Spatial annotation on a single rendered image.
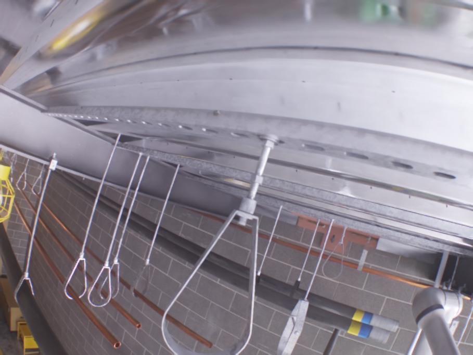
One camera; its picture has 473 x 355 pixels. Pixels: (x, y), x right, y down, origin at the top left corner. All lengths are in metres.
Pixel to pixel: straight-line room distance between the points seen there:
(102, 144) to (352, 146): 1.17
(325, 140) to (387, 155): 0.07
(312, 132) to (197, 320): 2.51
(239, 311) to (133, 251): 1.53
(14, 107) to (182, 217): 2.09
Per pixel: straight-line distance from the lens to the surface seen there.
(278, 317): 2.29
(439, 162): 0.28
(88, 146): 1.27
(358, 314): 1.68
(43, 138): 1.19
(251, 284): 0.33
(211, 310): 2.57
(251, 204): 0.30
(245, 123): 0.32
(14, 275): 1.38
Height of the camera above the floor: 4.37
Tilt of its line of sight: 7 degrees up
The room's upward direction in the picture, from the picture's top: 19 degrees clockwise
